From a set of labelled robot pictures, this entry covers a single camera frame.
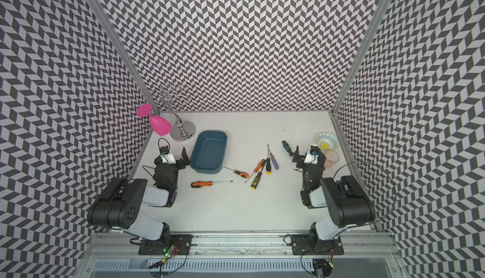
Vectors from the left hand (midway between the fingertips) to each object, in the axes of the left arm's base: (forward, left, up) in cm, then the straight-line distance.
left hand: (175, 150), depth 90 cm
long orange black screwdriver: (-14, -12, -7) cm, 20 cm away
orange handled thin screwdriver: (-5, -40, -9) cm, 41 cm away
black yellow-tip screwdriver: (-6, -46, -9) cm, 47 cm away
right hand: (-1, -64, +1) cm, 64 cm away
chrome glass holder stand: (+19, +3, -8) cm, 20 cm away
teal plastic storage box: (+4, -14, -8) cm, 17 cm away
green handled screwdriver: (+7, -57, -9) cm, 58 cm away
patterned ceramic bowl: (+10, -78, -7) cm, 79 cm away
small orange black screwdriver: (-9, -33, -8) cm, 35 cm away
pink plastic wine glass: (+11, +9, +5) cm, 15 cm away
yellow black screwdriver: (-11, -39, -8) cm, 42 cm away
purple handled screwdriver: (0, -48, -9) cm, 49 cm away
